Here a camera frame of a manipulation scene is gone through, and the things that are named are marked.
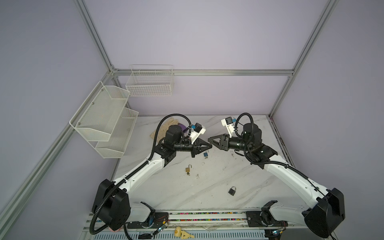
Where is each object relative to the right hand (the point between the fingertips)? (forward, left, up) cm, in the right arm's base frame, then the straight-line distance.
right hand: (209, 140), depth 68 cm
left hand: (-1, -1, -3) cm, 4 cm away
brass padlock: (-1, +12, -30) cm, 32 cm away
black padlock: (-13, -13, -31) cm, 36 cm away
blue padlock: (+10, +1, -31) cm, 32 cm away
